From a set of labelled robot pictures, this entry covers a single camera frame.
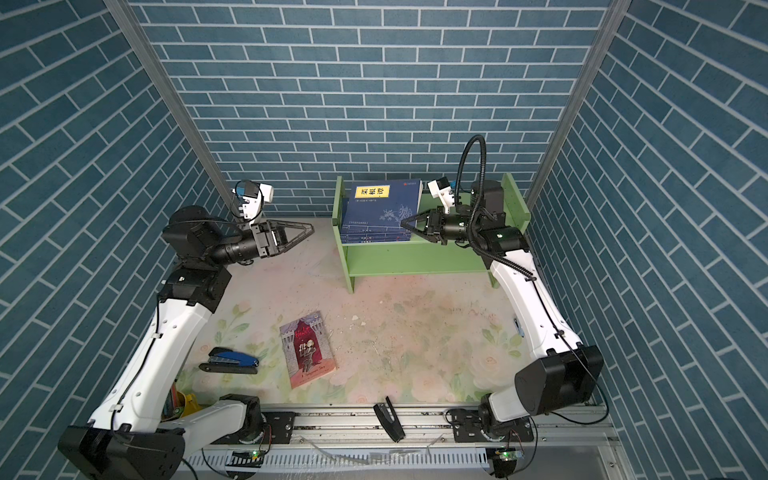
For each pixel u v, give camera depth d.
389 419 0.74
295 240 0.56
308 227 0.55
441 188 0.64
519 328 0.91
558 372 0.40
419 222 0.66
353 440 0.73
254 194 0.55
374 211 0.70
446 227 0.62
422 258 0.98
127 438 0.36
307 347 0.87
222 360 0.82
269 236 0.52
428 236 0.61
